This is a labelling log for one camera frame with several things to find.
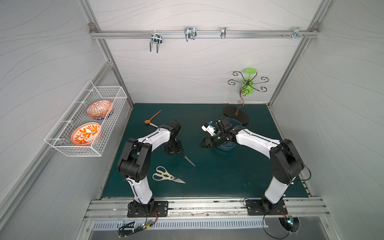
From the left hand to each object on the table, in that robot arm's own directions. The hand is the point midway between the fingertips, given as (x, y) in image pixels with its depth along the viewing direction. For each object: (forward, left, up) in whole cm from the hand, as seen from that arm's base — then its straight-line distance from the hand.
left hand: (178, 153), depth 91 cm
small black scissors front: (-3, -2, +7) cm, 8 cm away
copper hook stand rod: (+34, -43, +29) cm, 62 cm away
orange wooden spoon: (+26, +25, -1) cm, 36 cm away
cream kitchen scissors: (-13, +8, -1) cm, 15 cm away
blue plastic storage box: (+5, -31, +1) cm, 32 cm away
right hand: (+1, -14, +9) cm, 16 cm away
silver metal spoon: (+23, +21, -2) cm, 31 cm away
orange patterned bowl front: (-7, +36, +31) cm, 48 cm away
